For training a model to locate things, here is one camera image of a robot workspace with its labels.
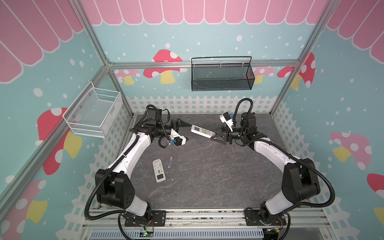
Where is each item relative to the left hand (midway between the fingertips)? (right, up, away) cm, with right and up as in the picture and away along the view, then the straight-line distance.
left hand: (188, 129), depth 76 cm
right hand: (+12, -3, -1) cm, 12 cm away
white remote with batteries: (+7, -1, -4) cm, 8 cm away
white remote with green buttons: (-17, -27, +11) cm, 34 cm away
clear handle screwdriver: (-12, -19, +18) cm, 29 cm away
